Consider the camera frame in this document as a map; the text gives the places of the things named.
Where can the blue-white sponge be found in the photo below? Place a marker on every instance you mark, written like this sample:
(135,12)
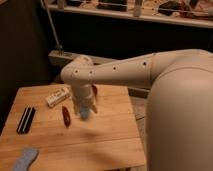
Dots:
(27,157)

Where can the wooden shelf with clutter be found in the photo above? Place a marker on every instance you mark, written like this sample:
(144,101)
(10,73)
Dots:
(194,13)

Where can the white rectangular box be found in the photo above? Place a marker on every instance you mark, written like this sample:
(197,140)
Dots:
(57,97)

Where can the metal rod stand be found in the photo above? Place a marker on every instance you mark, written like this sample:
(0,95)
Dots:
(58,45)

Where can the black rectangular block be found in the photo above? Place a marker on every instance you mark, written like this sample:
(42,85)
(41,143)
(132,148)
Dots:
(26,120)

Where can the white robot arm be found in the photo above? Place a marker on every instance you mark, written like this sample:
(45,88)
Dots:
(179,123)

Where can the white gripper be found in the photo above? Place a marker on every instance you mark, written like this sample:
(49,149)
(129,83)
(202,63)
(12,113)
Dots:
(84,99)

